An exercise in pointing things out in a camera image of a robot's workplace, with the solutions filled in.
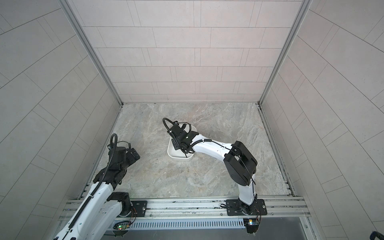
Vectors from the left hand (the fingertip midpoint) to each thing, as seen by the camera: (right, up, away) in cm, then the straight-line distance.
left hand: (134, 151), depth 83 cm
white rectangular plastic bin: (+25, -3, +4) cm, 25 cm away
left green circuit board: (+3, -28, -19) cm, 34 cm away
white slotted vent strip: (+31, -29, -15) cm, 45 cm away
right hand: (+24, +5, +4) cm, 25 cm away
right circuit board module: (+61, -30, -15) cm, 69 cm away
